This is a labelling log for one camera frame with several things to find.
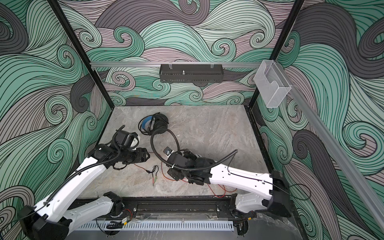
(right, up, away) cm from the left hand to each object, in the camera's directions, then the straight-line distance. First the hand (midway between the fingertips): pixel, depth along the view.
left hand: (145, 155), depth 75 cm
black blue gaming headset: (-3, +15, +31) cm, 34 cm away
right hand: (+17, -2, -3) cm, 18 cm away
